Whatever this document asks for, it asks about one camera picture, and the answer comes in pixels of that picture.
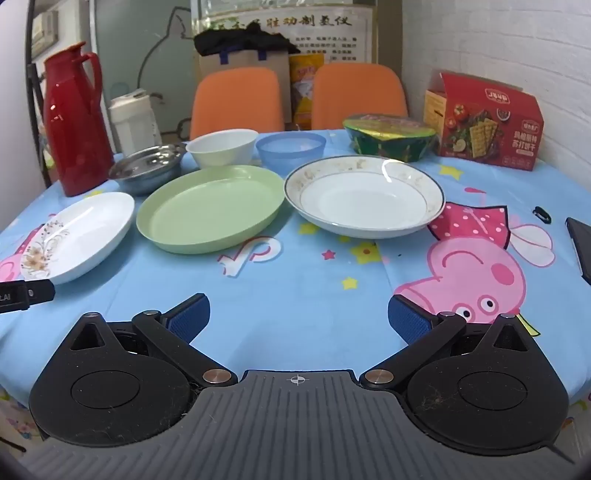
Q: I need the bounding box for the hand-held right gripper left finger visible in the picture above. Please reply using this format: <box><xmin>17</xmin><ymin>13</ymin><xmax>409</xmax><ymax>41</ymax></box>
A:
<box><xmin>68</xmin><ymin>293</ymin><xmax>239</xmax><ymax>387</ymax></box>

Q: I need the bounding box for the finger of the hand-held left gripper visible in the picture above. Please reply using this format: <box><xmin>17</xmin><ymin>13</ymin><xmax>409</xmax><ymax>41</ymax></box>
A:
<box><xmin>26</xmin><ymin>278</ymin><xmax>57</xmax><ymax>308</ymax></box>

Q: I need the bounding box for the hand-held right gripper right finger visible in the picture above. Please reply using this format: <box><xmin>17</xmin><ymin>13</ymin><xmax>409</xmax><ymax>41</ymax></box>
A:
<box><xmin>359</xmin><ymin>295</ymin><xmax>532</xmax><ymax>391</ymax></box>

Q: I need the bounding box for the white floral plate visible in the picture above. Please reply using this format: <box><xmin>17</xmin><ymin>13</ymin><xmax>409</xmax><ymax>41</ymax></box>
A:
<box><xmin>21</xmin><ymin>191</ymin><xmax>136</xmax><ymax>284</ymax></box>

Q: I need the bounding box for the green plate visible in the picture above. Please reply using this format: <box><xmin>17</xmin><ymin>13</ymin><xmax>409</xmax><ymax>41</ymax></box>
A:
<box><xmin>136</xmin><ymin>165</ymin><xmax>286</xmax><ymax>254</ymax></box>

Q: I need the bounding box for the white gold-rimmed deep plate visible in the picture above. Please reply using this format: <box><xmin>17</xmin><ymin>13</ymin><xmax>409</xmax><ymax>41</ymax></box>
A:
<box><xmin>284</xmin><ymin>156</ymin><xmax>446</xmax><ymax>239</ymax></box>

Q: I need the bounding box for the stainless steel bowl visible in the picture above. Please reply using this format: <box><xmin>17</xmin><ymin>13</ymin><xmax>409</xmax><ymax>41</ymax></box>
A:
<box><xmin>108</xmin><ymin>144</ymin><xmax>187</xmax><ymax>195</ymax></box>

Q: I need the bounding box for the white bowl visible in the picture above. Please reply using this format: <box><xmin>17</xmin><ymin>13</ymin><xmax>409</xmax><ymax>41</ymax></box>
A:
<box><xmin>185</xmin><ymin>129</ymin><xmax>259</xmax><ymax>169</ymax></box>

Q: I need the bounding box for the floral under cloth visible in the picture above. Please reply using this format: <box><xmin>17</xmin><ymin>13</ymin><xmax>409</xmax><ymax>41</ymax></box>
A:
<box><xmin>0</xmin><ymin>385</ymin><xmax>35</xmax><ymax>455</ymax></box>

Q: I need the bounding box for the blue cartoon tablecloth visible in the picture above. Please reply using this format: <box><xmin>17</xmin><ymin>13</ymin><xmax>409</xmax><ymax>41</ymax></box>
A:
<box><xmin>0</xmin><ymin>129</ymin><xmax>591</xmax><ymax>416</ymax></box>

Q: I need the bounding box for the red thermos jug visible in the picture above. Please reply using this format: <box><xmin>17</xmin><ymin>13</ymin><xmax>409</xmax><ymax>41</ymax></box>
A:
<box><xmin>43</xmin><ymin>41</ymin><xmax>115</xmax><ymax>198</ymax></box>

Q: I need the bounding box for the green instant noodle bowl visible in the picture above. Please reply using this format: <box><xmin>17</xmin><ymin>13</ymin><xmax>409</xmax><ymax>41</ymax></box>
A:
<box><xmin>342</xmin><ymin>114</ymin><xmax>438</xmax><ymax>162</ymax></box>

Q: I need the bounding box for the black phone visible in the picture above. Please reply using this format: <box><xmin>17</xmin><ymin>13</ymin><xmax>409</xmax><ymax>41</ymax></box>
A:
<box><xmin>566</xmin><ymin>217</ymin><xmax>591</xmax><ymax>284</ymax></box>

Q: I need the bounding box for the white insulated cup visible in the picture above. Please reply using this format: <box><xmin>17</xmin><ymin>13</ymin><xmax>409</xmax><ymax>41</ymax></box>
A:
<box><xmin>108</xmin><ymin>89</ymin><xmax>163</xmax><ymax>157</ymax></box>

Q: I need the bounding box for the blue translucent bowl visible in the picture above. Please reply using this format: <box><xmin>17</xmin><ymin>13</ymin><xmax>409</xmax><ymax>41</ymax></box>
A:
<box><xmin>255</xmin><ymin>132</ymin><xmax>327</xmax><ymax>172</ymax></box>

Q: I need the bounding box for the black metal stand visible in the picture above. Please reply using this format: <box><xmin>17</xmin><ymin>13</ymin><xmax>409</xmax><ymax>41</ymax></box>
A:
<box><xmin>25</xmin><ymin>0</ymin><xmax>47</xmax><ymax>185</ymax></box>

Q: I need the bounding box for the red cracker box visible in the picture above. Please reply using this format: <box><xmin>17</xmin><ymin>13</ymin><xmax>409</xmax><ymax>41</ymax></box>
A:
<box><xmin>424</xmin><ymin>70</ymin><xmax>546</xmax><ymax>171</ymax></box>

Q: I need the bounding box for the orange chair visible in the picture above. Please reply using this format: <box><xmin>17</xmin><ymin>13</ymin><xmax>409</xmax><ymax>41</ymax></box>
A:
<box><xmin>190</xmin><ymin>68</ymin><xmax>286</xmax><ymax>140</ymax></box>
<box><xmin>311</xmin><ymin>63</ymin><xmax>408</xmax><ymax>131</ymax></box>

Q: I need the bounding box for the yellow snack packet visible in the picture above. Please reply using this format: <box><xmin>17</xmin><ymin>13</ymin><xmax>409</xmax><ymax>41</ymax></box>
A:
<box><xmin>289</xmin><ymin>52</ymin><xmax>325</xmax><ymax>130</ymax></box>

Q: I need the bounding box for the black cloth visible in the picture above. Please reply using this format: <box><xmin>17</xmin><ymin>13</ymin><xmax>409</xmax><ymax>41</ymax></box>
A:
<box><xmin>193</xmin><ymin>24</ymin><xmax>301</xmax><ymax>57</ymax></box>

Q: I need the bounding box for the white wall box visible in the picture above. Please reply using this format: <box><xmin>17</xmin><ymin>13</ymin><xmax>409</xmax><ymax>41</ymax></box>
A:
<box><xmin>30</xmin><ymin>11</ymin><xmax>58</xmax><ymax>56</ymax></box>

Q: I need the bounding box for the wall poster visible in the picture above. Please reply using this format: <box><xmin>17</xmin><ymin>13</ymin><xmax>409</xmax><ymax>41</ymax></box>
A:
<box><xmin>191</xmin><ymin>7</ymin><xmax>379</xmax><ymax>65</ymax></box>

